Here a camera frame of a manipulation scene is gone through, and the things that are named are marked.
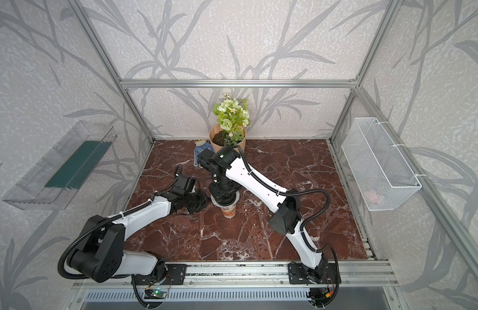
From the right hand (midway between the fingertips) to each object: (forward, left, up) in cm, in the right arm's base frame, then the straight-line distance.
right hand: (223, 195), depth 77 cm
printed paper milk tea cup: (-2, -2, -11) cm, 11 cm away
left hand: (+4, +7, -12) cm, 14 cm away
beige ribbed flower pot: (+38, +6, -5) cm, 39 cm away
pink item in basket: (-2, -57, +3) cm, 57 cm away
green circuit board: (-31, +24, -18) cm, 43 cm away
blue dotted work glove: (+40, +20, -17) cm, 48 cm away
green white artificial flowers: (+37, -3, +10) cm, 39 cm away
